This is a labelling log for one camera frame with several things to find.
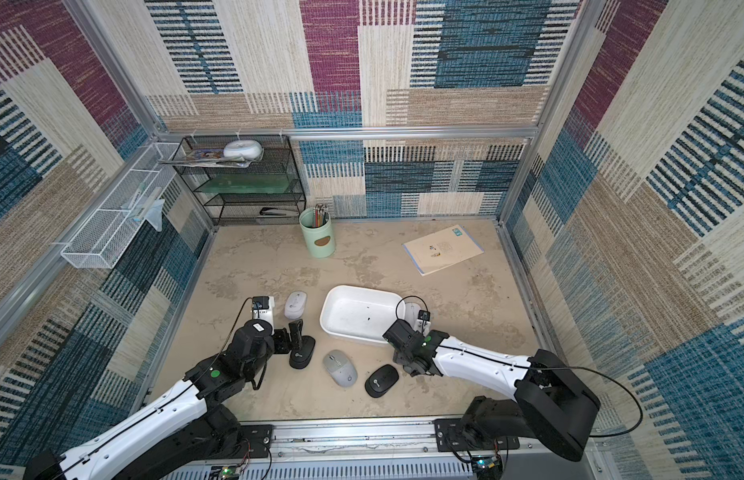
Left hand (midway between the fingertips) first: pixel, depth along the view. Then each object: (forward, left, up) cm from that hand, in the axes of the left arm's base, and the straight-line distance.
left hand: (288, 321), depth 81 cm
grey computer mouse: (-9, -14, -10) cm, 19 cm away
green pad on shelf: (+43, +18, +12) cm, 48 cm away
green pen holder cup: (+34, -4, +2) cm, 35 cm away
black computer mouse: (-6, -2, -11) cm, 12 cm away
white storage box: (+9, -19, -12) cm, 24 cm away
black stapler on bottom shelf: (+45, +13, -2) cm, 47 cm away
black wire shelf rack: (+52, +28, -6) cm, 59 cm away
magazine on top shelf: (+43, +25, +22) cm, 55 cm away
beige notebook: (+34, -48, -11) cm, 60 cm away
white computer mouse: (+11, +2, -10) cm, 15 cm away
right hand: (-4, -32, -11) cm, 35 cm away
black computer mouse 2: (-12, -24, -10) cm, 29 cm away
